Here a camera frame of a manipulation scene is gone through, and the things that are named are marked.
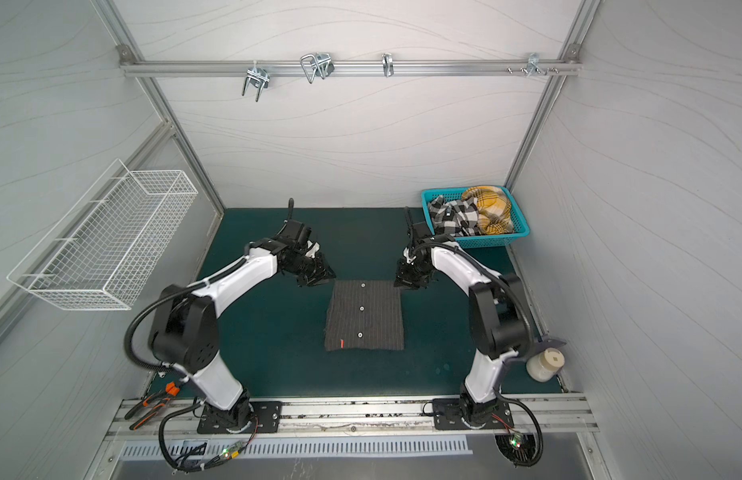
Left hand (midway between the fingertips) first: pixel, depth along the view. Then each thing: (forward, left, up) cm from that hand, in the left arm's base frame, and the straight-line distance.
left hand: (339, 272), depth 88 cm
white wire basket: (-7, +52, +20) cm, 57 cm away
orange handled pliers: (-33, +43, -10) cm, 56 cm away
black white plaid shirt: (+25, -39, -2) cm, 46 cm away
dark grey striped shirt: (-10, -8, -8) cm, 15 cm away
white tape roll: (-24, -55, -5) cm, 60 cm away
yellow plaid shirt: (+26, -52, -1) cm, 59 cm away
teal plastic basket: (+22, -62, -3) cm, 66 cm away
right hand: (+1, -19, -4) cm, 20 cm away
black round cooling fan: (-40, -47, -14) cm, 64 cm away
